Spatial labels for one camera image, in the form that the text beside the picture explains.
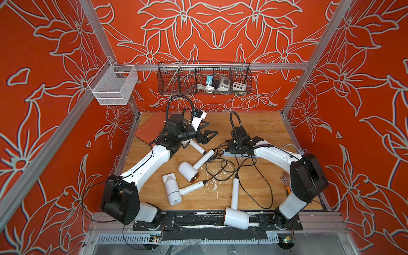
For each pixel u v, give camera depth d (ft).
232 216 2.29
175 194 2.51
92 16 2.38
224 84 3.01
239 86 3.08
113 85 3.05
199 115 2.09
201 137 2.16
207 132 2.16
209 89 2.81
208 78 2.73
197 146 3.20
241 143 2.29
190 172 2.74
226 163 3.03
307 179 1.52
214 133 2.27
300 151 3.30
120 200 1.35
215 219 2.44
